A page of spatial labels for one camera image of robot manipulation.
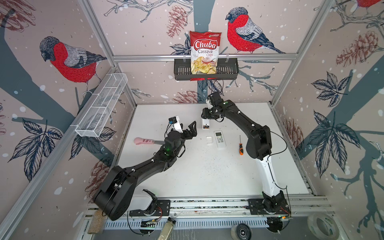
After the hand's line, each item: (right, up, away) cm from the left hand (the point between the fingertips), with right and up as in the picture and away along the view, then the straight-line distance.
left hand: (190, 123), depth 80 cm
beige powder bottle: (-10, -47, -14) cm, 50 cm away
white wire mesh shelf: (-47, +4, -6) cm, 48 cm away
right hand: (+7, +2, +17) cm, 19 cm away
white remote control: (+10, -1, +15) cm, 18 cm away
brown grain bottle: (-41, -45, -13) cm, 63 cm away
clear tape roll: (+64, -49, -10) cm, 81 cm away
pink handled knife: (-35, -13, +18) cm, 42 cm away
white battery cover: (+13, -12, +21) cm, 27 cm away
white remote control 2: (+19, -12, +18) cm, 29 cm away
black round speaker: (+22, -43, -21) cm, 52 cm away
